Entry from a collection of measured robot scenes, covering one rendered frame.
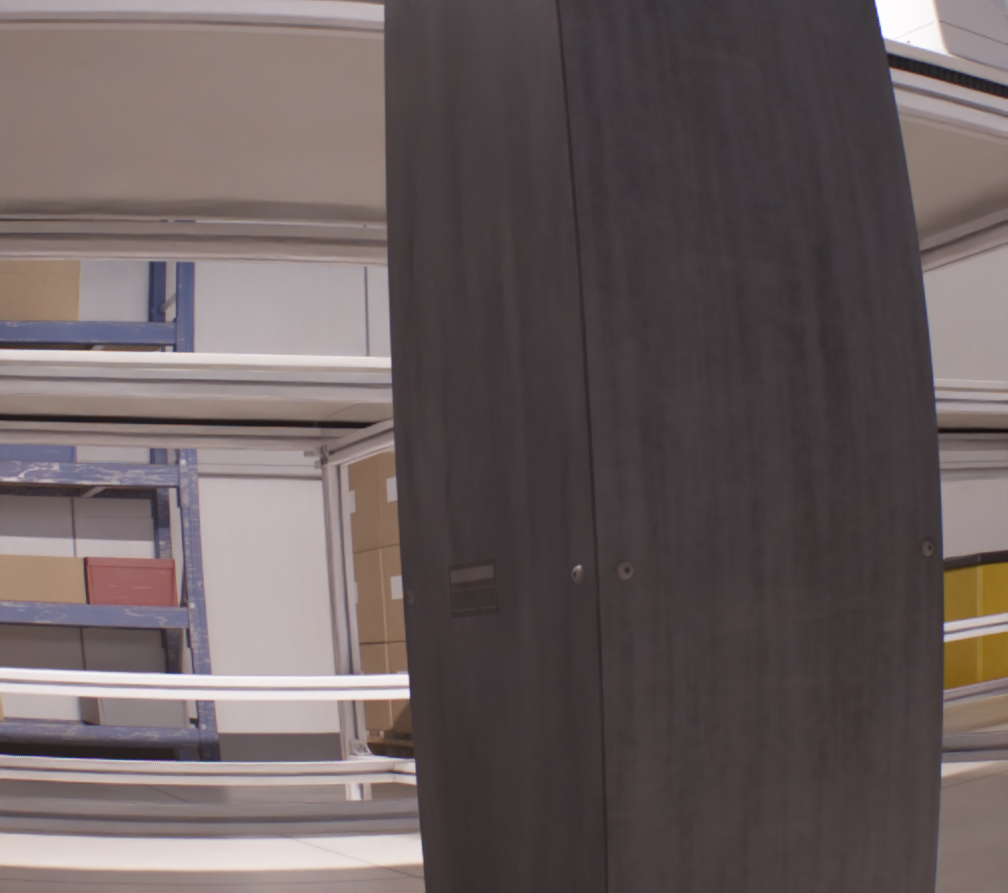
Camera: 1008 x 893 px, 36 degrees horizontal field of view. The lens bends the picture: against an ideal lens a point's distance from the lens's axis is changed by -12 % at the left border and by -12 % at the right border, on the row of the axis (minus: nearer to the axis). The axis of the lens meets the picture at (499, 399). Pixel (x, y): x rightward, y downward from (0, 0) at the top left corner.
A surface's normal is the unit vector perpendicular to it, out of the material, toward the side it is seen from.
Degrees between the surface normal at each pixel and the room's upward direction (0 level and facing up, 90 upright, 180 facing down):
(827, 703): 90
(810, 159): 90
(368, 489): 90
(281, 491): 90
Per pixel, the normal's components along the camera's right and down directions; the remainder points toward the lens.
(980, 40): 0.48, -0.15
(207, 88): 0.05, 0.99
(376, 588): -0.90, -0.02
